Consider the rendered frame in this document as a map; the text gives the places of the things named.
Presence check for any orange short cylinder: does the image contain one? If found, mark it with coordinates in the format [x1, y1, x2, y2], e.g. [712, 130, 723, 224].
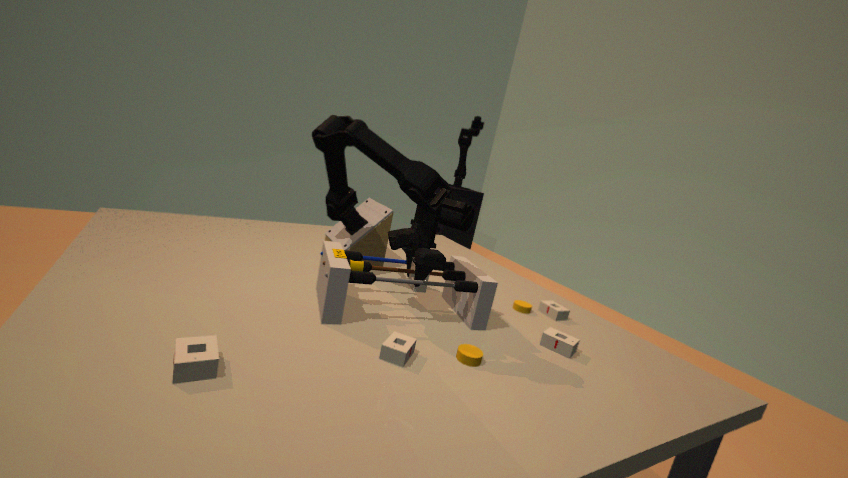
[512, 300, 532, 314]
[456, 344, 483, 367]

